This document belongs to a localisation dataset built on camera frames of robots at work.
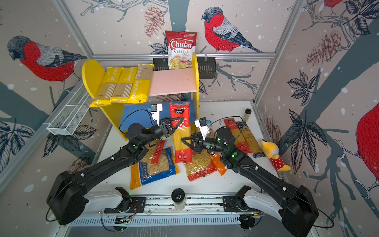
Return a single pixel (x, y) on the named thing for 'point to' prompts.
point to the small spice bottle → (246, 115)
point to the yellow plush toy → (271, 151)
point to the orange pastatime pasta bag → (217, 162)
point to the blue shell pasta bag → (159, 163)
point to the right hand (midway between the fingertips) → (183, 139)
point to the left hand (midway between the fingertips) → (184, 118)
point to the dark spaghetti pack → (250, 139)
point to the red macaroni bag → (202, 164)
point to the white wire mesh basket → (71, 112)
